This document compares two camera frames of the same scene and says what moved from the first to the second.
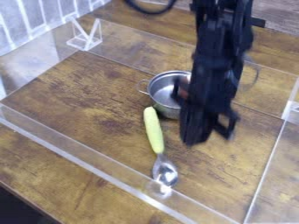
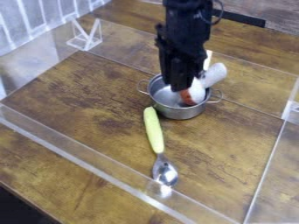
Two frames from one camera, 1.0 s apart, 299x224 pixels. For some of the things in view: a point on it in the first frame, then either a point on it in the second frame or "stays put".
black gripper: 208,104 to 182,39
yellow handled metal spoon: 164,173 stays put
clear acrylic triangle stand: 83,40 stays put
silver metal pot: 158,87 stays put
